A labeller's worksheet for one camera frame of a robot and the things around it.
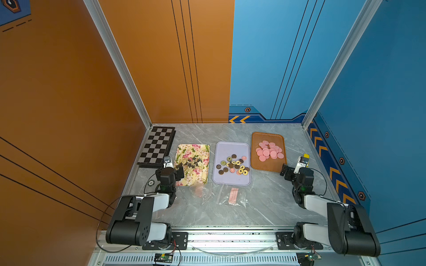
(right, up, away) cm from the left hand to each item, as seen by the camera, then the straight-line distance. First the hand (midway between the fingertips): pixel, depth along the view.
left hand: (171, 164), depth 92 cm
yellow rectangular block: (+82, +3, +10) cm, 82 cm away
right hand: (+68, -1, -1) cm, 68 cm away
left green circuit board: (+2, -38, -20) cm, 43 cm away
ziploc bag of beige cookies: (+18, -13, -10) cm, 25 cm away
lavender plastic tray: (+29, +6, +14) cm, 33 cm away
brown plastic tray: (+58, -1, +6) cm, 58 cm away
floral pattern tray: (+12, +2, +7) cm, 15 cm away
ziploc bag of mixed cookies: (+33, -14, -10) cm, 37 cm away
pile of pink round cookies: (+57, +7, +11) cm, 58 cm away
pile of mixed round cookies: (+35, -1, +4) cm, 35 cm away
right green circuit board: (+64, -38, -21) cm, 78 cm away
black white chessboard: (-12, +9, +12) cm, 19 cm away
